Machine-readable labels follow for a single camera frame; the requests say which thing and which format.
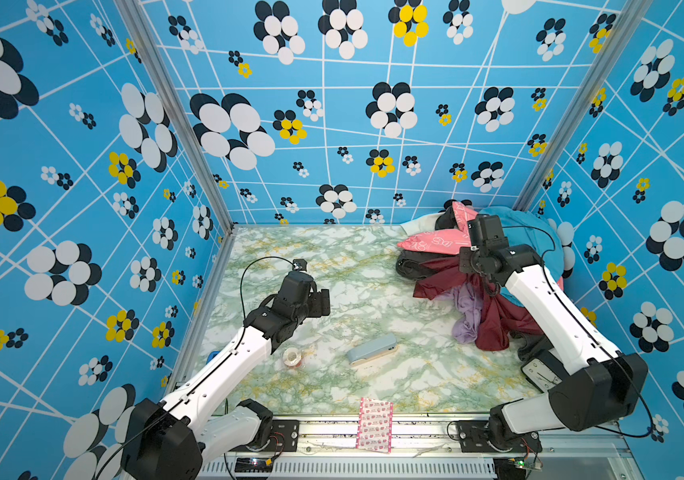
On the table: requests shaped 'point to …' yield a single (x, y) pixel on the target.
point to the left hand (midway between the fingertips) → (317, 293)
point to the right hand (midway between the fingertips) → (475, 257)
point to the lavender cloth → (468, 300)
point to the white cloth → (423, 224)
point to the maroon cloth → (499, 321)
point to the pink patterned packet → (375, 425)
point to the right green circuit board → (513, 468)
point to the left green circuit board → (253, 465)
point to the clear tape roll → (291, 357)
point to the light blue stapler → (375, 348)
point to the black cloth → (410, 265)
